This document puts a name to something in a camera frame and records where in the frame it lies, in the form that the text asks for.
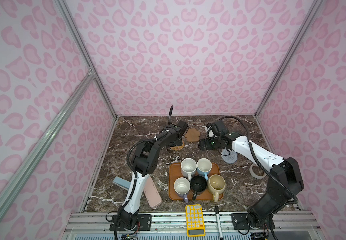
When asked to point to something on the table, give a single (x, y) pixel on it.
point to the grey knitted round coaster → (230, 158)
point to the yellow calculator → (195, 221)
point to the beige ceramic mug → (216, 185)
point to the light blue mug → (204, 167)
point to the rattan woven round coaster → (178, 148)
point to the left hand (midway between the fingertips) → (175, 141)
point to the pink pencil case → (152, 193)
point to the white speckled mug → (188, 166)
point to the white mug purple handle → (182, 186)
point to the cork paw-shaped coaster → (192, 135)
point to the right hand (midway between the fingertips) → (206, 143)
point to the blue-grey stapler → (122, 183)
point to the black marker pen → (217, 213)
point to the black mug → (198, 184)
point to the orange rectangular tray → (175, 172)
